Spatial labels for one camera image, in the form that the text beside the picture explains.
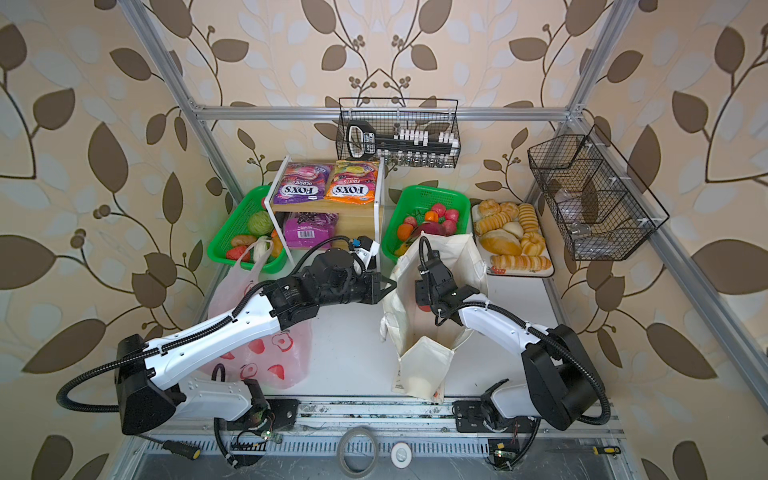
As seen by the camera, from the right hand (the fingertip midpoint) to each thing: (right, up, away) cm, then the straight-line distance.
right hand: (429, 288), depth 88 cm
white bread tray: (+38, +22, +23) cm, 50 cm away
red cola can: (-1, -7, +3) cm, 8 cm away
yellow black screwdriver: (+41, -35, -19) cm, 57 cm away
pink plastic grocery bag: (-41, -18, -8) cm, 45 cm away
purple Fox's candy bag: (-35, +30, -10) cm, 47 cm away
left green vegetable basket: (-63, +16, +18) cm, 68 cm away
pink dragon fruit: (+8, +19, +19) cm, 28 cm away
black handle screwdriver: (-61, -34, -19) cm, 73 cm away
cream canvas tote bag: (-4, -9, -25) cm, 27 cm away
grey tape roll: (-23, -36, -18) cm, 46 cm away
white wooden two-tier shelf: (-31, +24, -12) cm, 41 cm away
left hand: (-9, +5, -21) cm, 23 cm away
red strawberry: (-64, +10, +11) cm, 66 cm away
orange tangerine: (-7, +18, +18) cm, 26 cm away
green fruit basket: (0, +31, +27) cm, 41 cm away
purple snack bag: (-35, +17, -4) cm, 40 cm away
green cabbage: (-58, +20, +17) cm, 64 cm away
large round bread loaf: (+27, +14, +17) cm, 35 cm away
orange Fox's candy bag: (-21, +30, -10) cm, 38 cm away
